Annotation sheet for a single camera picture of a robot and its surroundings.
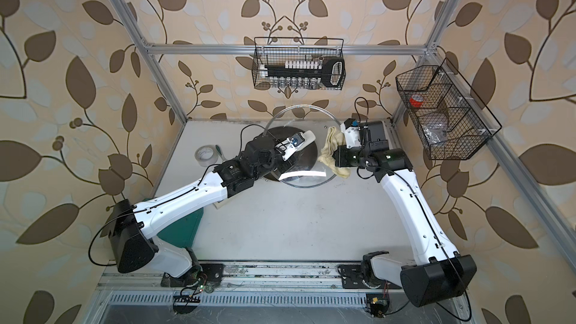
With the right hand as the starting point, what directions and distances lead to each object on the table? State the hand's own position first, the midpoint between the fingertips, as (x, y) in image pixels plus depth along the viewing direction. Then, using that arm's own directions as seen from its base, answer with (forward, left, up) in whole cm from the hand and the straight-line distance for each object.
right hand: (334, 154), depth 75 cm
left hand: (+2, +14, +6) cm, 15 cm away
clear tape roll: (+21, +56, -25) cm, 65 cm away
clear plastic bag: (+3, -33, +6) cm, 34 cm away
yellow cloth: (+3, 0, +4) cm, 5 cm away
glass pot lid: (+45, +4, -26) cm, 52 cm away
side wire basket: (+6, -39, +8) cm, 40 cm away
